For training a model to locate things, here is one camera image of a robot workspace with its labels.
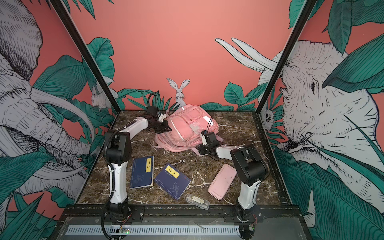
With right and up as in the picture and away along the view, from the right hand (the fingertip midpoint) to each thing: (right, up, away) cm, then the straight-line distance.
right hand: (198, 145), depth 98 cm
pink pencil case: (+14, -19, -13) cm, 27 cm away
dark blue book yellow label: (-15, -18, -13) cm, 27 cm away
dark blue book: (-34, -14, -10) cm, 38 cm away
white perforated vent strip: (-22, -37, -27) cm, 51 cm away
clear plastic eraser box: (-1, -27, -20) cm, 33 cm away
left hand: (-18, +13, +2) cm, 22 cm away
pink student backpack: (-8, +15, +10) cm, 19 cm away
